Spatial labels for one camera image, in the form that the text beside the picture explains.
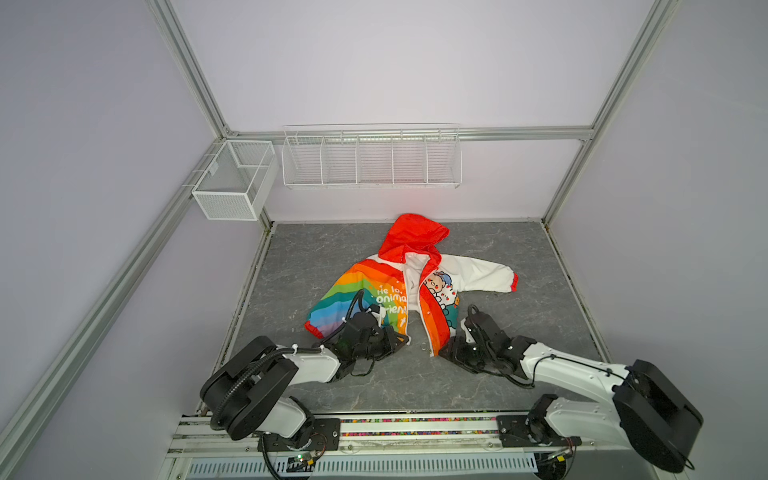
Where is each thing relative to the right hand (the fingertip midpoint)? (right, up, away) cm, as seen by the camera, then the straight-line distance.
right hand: (444, 357), depth 84 cm
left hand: (-10, +4, -1) cm, 11 cm away
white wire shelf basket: (-22, +62, +14) cm, 67 cm away
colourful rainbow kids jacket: (-9, +19, +15) cm, 26 cm away
